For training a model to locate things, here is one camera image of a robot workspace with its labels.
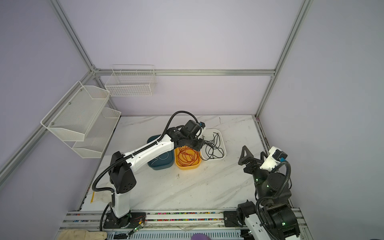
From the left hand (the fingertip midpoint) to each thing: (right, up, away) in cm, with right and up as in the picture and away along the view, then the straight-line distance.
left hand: (200, 145), depth 82 cm
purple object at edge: (-1, -43, -12) cm, 44 cm away
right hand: (+20, +1, -23) cm, 30 cm away
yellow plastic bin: (-12, -14, +7) cm, 20 cm away
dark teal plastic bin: (-21, -11, +6) cm, 25 cm away
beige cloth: (-56, -41, -13) cm, 71 cm away
